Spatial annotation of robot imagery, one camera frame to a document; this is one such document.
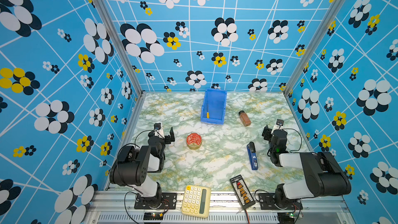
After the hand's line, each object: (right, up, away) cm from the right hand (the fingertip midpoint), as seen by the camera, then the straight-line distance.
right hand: (275, 127), depth 91 cm
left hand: (-66, 0, 0) cm, 66 cm away
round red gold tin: (-49, -8, 0) cm, 49 cm away
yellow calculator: (-46, -32, -19) cm, 60 cm away
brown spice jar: (-16, +5, +11) cm, 19 cm away
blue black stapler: (-16, -12, -5) cm, 20 cm away
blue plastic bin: (-35, +12, +21) cm, 43 cm away
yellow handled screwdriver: (-40, +7, +14) cm, 43 cm away
